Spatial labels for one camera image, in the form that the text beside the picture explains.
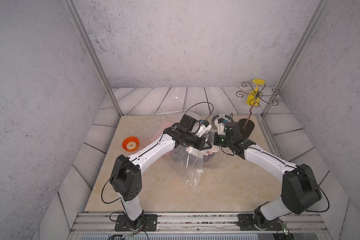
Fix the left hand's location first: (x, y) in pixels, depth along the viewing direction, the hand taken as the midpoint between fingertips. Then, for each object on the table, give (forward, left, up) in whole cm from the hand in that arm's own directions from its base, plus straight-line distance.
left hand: (213, 147), depth 76 cm
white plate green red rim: (+40, -20, -21) cm, 49 cm away
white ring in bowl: (+15, +49, -18) cm, 54 cm away
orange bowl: (+20, +52, -18) cm, 58 cm away
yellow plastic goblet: (+28, -27, +9) cm, 40 cm away
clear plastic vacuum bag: (-4, +9, -8) cm, 13 cm away
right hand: (+9, +3, -3) cm, 10 cm away
